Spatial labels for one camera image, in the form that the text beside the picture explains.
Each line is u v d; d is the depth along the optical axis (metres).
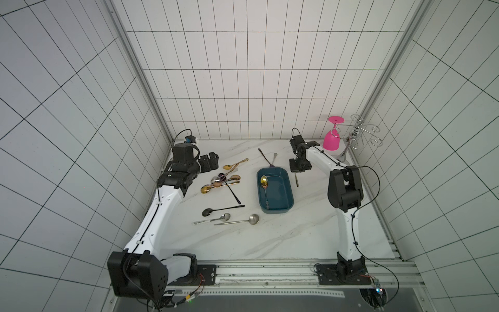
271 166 1.07
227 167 1.06
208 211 0.90
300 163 0.87
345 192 0.58
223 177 1.01
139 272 0.38
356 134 0.85
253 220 0.85
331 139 0.98
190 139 0.68
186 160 0.57
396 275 0.67
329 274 0.73
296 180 1.01
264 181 0.98
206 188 0.98
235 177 1.03
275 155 1.13
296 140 0.85
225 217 0.87
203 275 0.72
